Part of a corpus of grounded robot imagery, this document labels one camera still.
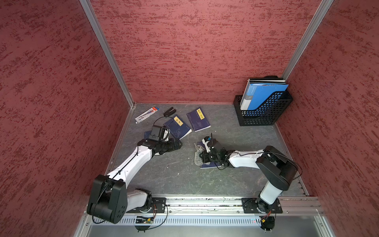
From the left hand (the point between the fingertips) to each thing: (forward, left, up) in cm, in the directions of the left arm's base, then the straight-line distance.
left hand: (175, 148), depth 85 cm
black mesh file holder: (+26, -62, +2) cm, 67 cm away
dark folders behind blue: (+41, -60, +19) cm, 75 cm away
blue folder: (+33, -52, +15) cm, 63 cm away
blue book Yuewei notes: (-7, -21, -8) cm, 23 cm away
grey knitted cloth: (-3, -14, -9) cm, 16 cm away
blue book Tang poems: (+29, -14, -9) cm, 33 cm away
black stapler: (+37, +7, -7) cm, 38 cm away
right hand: (-1, -16, -10) cm, 19 cm away
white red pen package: (+32, +29, -8) cm, 44 cm away
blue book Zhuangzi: (+21, +1, -8) cm, 22 cm away
